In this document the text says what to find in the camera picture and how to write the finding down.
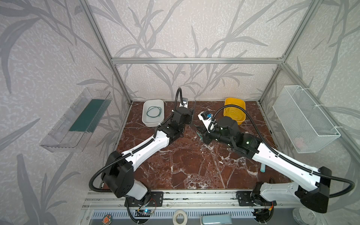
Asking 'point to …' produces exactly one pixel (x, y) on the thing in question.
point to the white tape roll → (180, 211)
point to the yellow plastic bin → (239, 102)
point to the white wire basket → (308, 127)
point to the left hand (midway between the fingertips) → (185, 105)
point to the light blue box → (216, 219)
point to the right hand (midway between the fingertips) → (197, 122)
